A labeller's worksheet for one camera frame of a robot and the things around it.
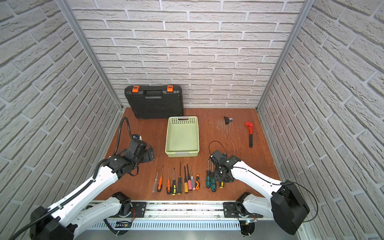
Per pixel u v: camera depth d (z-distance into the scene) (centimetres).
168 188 79
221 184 79
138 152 60
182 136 102
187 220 72
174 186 79
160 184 81
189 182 81
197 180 82
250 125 107
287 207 41
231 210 74
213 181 81
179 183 81
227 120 112
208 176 84
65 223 40
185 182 82
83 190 44
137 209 73
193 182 81
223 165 60
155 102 101
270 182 46
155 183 81
